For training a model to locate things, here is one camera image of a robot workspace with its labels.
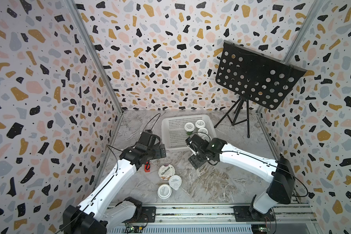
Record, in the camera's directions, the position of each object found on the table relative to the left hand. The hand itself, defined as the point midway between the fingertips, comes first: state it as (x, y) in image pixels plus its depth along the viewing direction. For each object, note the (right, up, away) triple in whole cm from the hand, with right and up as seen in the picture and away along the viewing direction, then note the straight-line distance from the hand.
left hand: (158, 150), depth 79 cm
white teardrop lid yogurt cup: (+9, -17, +1) cm, 19 cm away
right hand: (+20, -5, +1) cm, 21 cm away
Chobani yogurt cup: (+4, -13, +5) cm, 14 cm away
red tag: (-9, -12, +9) cm, 18 cm away
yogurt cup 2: (+27, +10, +21) cm, 36 cm away
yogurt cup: (+25, +14, +25) cm, 38 cm away
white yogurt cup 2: (+17, +12, +22) cm, 31 cm away
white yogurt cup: (+4, -21, -3) cm, 22 cm away
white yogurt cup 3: (+27, +7, +16) cm, 33 cm away
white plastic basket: (+6, +6, +27) cm, 29 cm away
